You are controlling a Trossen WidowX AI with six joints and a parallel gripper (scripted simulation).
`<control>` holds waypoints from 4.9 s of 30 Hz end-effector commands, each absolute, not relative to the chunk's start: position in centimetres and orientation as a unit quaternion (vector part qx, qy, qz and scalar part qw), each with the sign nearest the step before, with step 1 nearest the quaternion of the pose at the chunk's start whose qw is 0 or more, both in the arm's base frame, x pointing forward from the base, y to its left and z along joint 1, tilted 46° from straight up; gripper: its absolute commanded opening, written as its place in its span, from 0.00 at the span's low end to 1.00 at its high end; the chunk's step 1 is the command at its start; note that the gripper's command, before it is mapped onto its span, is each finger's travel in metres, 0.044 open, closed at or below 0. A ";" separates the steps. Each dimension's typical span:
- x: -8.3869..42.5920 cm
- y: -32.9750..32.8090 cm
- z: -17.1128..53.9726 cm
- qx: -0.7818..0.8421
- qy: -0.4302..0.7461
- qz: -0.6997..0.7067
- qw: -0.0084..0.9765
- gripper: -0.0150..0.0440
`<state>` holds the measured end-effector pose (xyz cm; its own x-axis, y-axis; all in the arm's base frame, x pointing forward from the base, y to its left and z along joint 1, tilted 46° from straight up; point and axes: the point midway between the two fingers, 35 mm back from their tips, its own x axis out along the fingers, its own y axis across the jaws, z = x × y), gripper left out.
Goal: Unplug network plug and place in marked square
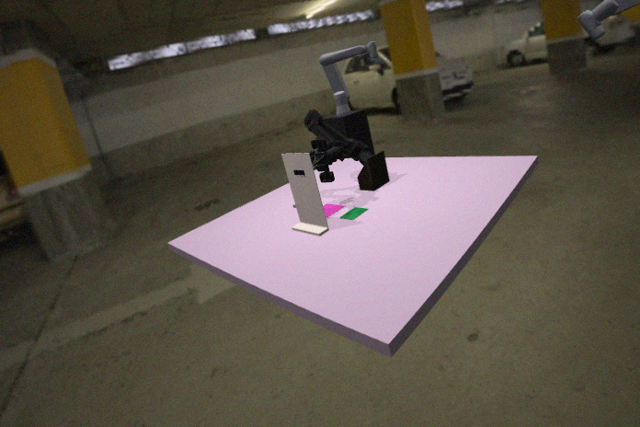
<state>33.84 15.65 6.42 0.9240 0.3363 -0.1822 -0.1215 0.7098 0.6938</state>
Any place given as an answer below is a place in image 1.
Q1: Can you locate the green flat square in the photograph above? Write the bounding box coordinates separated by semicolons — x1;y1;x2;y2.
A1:
339;207;369;220

